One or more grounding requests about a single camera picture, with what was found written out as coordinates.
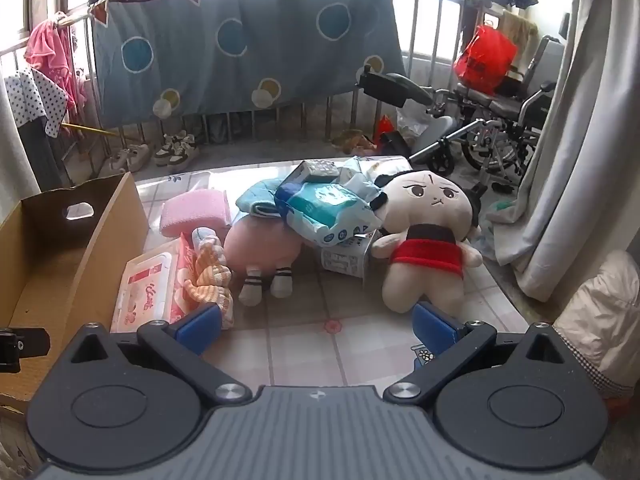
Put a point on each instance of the pink round plush doll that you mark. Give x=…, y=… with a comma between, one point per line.
x=255, y=250

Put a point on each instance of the yellow stick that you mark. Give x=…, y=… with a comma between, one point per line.
x=90, y=129

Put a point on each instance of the blue blanket with circles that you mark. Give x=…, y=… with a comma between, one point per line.
x=250, y=60

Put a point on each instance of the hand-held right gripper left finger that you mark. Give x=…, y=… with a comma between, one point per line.
x=202, y=322

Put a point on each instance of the brown cardboard box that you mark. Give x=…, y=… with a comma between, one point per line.
x=50, y=260

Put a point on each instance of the red plastic bag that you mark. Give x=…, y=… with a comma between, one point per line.
x=485, y=57

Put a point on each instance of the pink sponge cloth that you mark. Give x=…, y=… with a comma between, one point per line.
x=192, y=210

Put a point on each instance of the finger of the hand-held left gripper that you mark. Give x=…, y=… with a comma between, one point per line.
x=25, y=342

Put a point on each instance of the clear plastic blister pack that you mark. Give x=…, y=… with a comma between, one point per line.
x=345, y=257

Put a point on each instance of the dark hanging trousers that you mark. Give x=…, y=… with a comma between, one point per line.
x=42, y=160

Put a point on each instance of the white blue box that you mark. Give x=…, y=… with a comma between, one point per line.
x=312, y=170

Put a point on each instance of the wheelchair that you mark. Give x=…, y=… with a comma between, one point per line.
x=515, y=110

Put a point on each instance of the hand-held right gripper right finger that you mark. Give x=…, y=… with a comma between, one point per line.
x=432, y=327

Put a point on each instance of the light blue towel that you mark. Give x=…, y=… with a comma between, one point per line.
x=255, y=200

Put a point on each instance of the black padded headrest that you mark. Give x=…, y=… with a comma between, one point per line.
x=395, y=87

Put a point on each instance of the orange striped towel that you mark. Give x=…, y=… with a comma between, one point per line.
x=210, y=275

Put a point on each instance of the red shirt plush doll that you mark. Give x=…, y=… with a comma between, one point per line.
x=425, y=250

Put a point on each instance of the polka dot cloth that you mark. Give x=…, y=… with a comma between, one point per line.
x=30, y=95

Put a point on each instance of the pink wet wipes pack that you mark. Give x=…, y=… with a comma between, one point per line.
x=150, y=285

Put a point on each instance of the metal balcony railing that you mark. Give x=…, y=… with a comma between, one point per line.
x=328, y=120

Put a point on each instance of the blue tissue pack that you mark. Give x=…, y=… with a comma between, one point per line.
x=325, y=210

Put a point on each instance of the black and white sneaker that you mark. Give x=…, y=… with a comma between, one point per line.
x=184, y=151
x=164, y=152

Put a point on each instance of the beige padded jacket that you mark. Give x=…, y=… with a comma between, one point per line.
x=600, y=310

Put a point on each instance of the pink hanging clothes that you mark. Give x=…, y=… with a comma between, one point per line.
x=50, y=55

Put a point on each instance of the white teal pouch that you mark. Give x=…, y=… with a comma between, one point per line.
x=370, y=167

